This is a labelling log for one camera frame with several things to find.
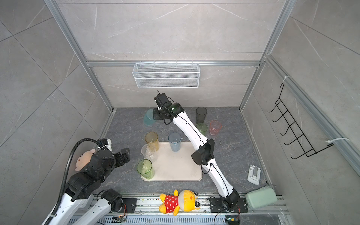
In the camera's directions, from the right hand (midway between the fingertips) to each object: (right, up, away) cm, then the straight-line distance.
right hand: (157, 114), depth 86 cm
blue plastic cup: (+11, -16, +4) cm, 20 cm away
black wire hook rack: (+71, -16, -26) cm, 78 cm away
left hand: (-15, -19, -15) cm, 28 cm away
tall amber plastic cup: (-3, -15, 0) cm, 15 cm away
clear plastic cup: (-6, -24, +1) cm, 25 cm away
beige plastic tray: (+9, -34, +6) cm, 36 cm away
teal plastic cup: (-4, -3, -5) cm, 7 cm away
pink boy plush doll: (-46, -28, -1) cm, 54 cm away
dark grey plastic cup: (+30, +2, +15) cm, 33 cm away
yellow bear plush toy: (+18, -44, -18) cm, 51 cm away
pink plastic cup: (+41, -10, +21) cm, 47 cm away
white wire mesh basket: (+4, +29, +15) cm, 33 cm away
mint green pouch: (+58, -45, -12) cm, 75 cm away
